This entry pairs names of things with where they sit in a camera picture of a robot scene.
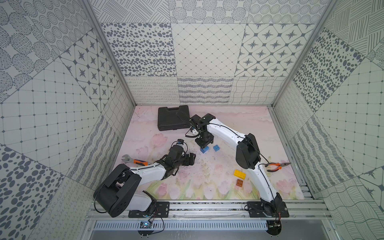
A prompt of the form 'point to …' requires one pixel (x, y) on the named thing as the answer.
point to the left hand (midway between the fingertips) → (194, 156)
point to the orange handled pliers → (279, 167)
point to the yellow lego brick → (239, 174)
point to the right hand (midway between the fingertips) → (206, 146)
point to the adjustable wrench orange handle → (127, 159)
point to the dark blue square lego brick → (206, 148)
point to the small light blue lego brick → (216, 148)
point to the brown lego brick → (239, 182)
